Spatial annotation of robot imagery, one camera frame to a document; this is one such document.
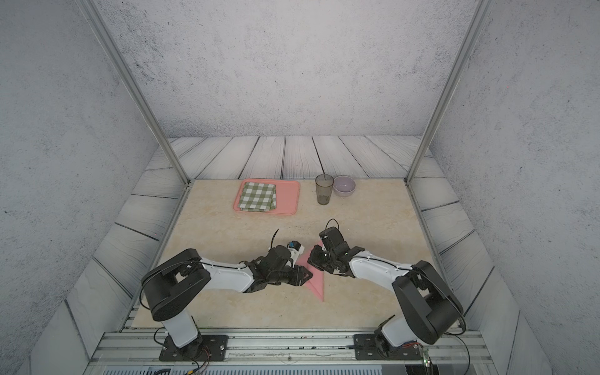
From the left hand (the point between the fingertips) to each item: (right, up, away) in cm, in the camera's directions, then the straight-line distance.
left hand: (313, 278), depth 85 cm
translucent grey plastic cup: (+5, +36, +21) cm, 42 cm away
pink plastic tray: (-12, +30, +31) cm, 45 cm away
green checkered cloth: (-26, +29, +28) cm, 48 cm away
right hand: (-2, +6, +1) cm, 7 cm away
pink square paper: (+1, -1, 0) cm, 2 cm away
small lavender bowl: (+16, +35, +30) cm, 49 cm away
